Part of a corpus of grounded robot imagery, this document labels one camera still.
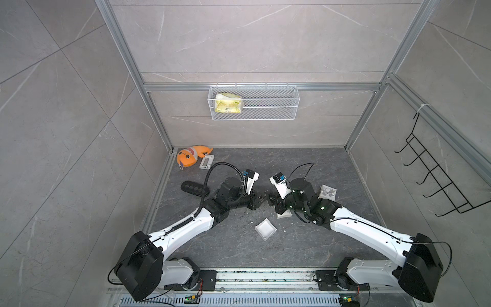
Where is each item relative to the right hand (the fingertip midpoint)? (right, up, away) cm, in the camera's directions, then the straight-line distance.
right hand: (270, 196), depth 78 cm
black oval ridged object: (-37, +1, +20) cm, 42 cm away
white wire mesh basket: (-3, +46, +23) cm, 52 cm away
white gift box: (+8, -10, +9) cm, 16 cm away
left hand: (-1, +1, -2) cm, 2 cm away
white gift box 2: (+31, -1, +18) cm, 36 cm away
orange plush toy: (-43, +17, +27) cm, 54 cm away
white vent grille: (-15, -38, -8) cm, 42 cm away
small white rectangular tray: (-34, +14, +34) cm, 50 cm away
